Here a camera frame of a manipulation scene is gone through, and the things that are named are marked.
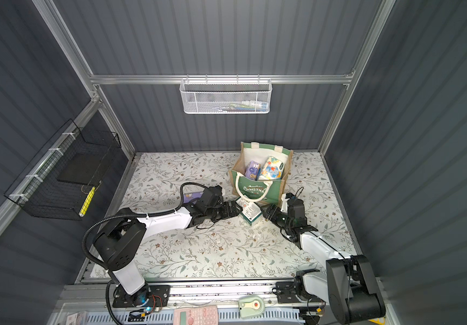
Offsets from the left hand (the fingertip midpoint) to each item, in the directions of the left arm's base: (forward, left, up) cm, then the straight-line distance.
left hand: (239, 215), depth 86 cm
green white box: (+3, -5, -3) cm, 7 cm away
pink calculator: (-35, +15, -6) cm, 38 cm away
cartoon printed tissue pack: (+18, -15, +10) cm, 25 cm away
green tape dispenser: (-33, -3, 0) cm, 33 cm away
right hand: (+2, -13, 0) cm, 13 cm away
